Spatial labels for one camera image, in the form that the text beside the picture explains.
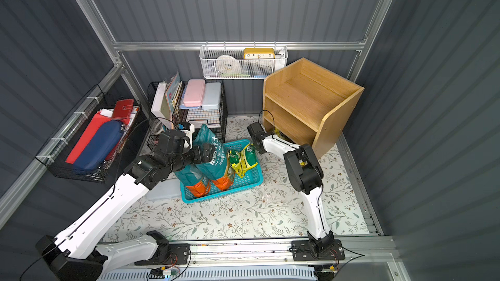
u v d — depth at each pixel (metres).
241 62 0.87
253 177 0.91
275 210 0.85
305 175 0.57
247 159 0.88
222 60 0.83
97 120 0.76
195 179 0.76
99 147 0.69
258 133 0.82
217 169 0.78
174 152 0.53
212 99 0.96
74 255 0.38
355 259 0.70
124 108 0.79
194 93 0.97
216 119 0.92
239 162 0.84
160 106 0.90
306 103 0.82
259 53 0.87
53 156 0.61
